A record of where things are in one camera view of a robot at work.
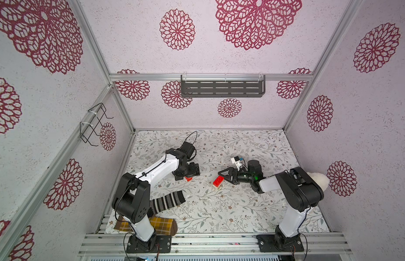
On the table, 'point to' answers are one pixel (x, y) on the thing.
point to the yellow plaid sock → (161, 225)
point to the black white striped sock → (160, 204)
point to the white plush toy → (321, 180)
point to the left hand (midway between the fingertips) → (192, 176)
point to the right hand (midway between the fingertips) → (220, 175)
